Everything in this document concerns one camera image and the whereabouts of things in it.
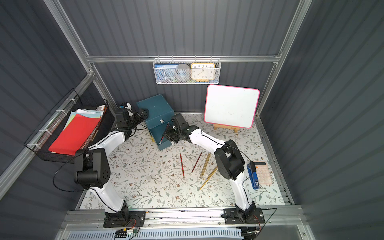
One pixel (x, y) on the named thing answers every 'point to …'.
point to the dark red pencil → (163, 137)
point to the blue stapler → (253, 177)
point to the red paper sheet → (74, 135)
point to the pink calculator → (262, 172)
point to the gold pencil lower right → (208, 177)
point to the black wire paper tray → (72, 103)
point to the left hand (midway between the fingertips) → (141, 112)
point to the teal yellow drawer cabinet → (160, 113)
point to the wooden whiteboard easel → (215, 126)
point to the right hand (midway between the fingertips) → (164, 132)
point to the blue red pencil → (196, 163)
